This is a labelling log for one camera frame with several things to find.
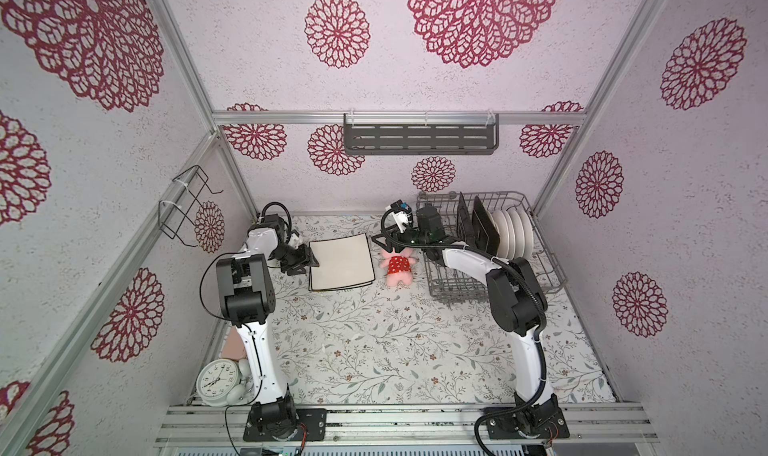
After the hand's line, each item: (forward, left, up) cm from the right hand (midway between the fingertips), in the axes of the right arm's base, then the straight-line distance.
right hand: (377, 230), depth 93 cm
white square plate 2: (-12, +14, -15) cm, 24 cm away
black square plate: (0, -33, 0) cm, 33 cm away
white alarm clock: (-43, +38, -13) cm, 59 cm away
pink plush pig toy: (-6, -7, -10) cm, 14 cm away
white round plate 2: (+2, -48, -3) cm, 48 cm away
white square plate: (+3, +14, -21) cm, 25 cm away
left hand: (-6, +23, -14) cm, 27 cm away
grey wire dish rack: (-7, -24, -17) cm, 30 cm away
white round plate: (+3, -40, -3) cm, 40 cm away
